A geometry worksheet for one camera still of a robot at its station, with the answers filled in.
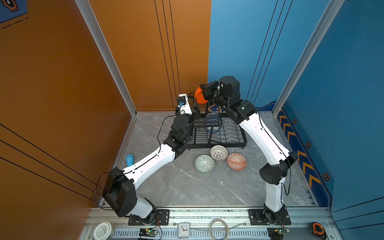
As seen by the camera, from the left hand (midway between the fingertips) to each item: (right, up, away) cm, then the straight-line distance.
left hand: (190, 98), depth 70 cm
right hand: (+3, +6, -2) cm, 7 cm away
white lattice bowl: (+17, -30, +24) cm, 43 cm away
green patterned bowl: (+8, -37, +22) cm, 43 cm away
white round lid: (-38, -59, -5) cm, 71 cm away
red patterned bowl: (+28, -35, +22) cm, 50 cm away
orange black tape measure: (+59, -60, -2) cm, 84 cm away
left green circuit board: (-20, -64, +1) cm, 67 cm away
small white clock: (-3, -61, -1) cm, 61 cm away
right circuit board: (+44, -62, 0) cm, 76 cm away
